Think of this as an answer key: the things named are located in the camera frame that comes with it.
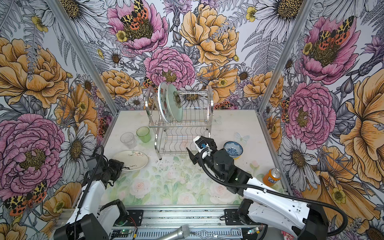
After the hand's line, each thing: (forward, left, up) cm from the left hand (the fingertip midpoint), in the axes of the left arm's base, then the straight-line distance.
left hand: (125, 166), depth 86 cm
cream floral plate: (+7, 0, -6) cm, 10 cm away
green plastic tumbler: (+20, -7, +4) cm, 22 cm away
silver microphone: (-31, -33, -1) cm, 46 cm away
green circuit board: (-30, -5, -5) cm, 31 cm away
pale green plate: (+24, -29, +26) cm, 46 cm away
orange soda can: (-9, -78, +5) cm, 79 cm away
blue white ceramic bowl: (+12, -65, -3) cm, 66 cm away
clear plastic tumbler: (+20, +4, -2) cm, 20 cm away
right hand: (0, -40, +20) cm, 45 cm away
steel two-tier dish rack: (+20, -33, -1) cm, 38 cm away
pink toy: (-33, -80, -2) cm, 87 cm away
